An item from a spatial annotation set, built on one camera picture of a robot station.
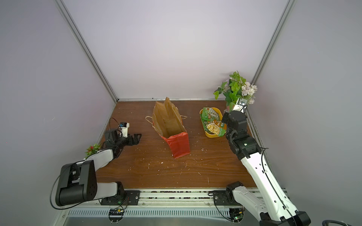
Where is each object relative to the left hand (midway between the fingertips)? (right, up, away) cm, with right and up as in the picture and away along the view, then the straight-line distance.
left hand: (135, 133), depth 92 cm
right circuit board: (+60, -39, -21) cm, 74 cm away
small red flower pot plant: (-18, -6, -16) cm, 25 cm away
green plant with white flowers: (+64, +29, -8) cm, 70 cm away
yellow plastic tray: (+52, +8, +3) cm, 53 cm away
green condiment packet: (+48, +10, +8) cm, 50 cm away
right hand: (+59, +17, -25) cm, 66 cm away
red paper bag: (+21, +7, +10) cm, 24 cm away
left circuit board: (-3, -40, -19) cm, 44 cm away
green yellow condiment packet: (+57, +3, +2) cm, 57 cm away
